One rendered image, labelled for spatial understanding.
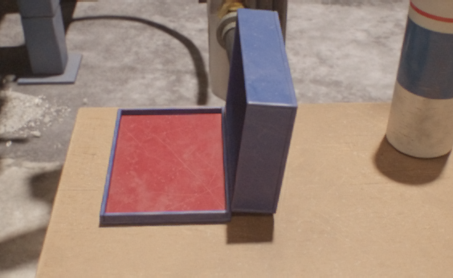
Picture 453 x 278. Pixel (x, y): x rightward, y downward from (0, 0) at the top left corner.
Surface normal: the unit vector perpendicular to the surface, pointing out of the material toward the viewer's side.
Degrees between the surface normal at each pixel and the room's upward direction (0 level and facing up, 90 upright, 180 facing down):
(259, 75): 6
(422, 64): 90
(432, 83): 90
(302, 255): 0
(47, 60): 90
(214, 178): 0
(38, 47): 90
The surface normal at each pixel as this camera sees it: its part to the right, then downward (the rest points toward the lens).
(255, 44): 0.11, -0.80
